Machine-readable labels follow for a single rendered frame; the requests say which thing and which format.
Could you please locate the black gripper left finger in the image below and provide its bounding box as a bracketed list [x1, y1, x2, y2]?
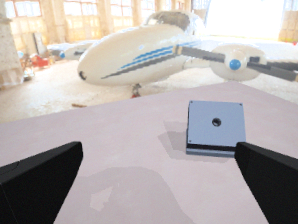
[0, 141, 84, 224]

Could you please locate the blue-grey flat panel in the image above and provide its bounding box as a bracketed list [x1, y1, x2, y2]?
[186, 100, 246, 159]

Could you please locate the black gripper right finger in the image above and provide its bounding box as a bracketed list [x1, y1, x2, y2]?
[234, 141, 298, 224]

